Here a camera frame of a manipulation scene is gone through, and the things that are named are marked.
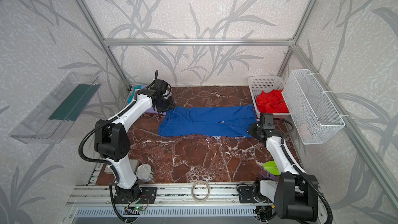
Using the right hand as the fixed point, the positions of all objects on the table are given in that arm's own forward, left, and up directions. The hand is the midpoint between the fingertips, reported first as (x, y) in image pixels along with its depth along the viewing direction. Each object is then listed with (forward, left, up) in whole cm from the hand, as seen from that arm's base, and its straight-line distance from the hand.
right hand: (250, 124), depth 89 cm
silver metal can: (-25, +56, -4) cm, 61 cm away
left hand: (+12, +44, +6) cm, 46 cm away
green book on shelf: (-5, +80, +28) cm, 85 cm away
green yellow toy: (-21, -9, -9) cm, 25 cm away
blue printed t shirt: (+8, +24, -10) cm, 27 cm away
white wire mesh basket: (-12, -19, +26) cm, 34 cm away
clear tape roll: (-36, +26, -8) cm, 44 cm away
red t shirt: (+19, -19, -4) cm, 27 cm away
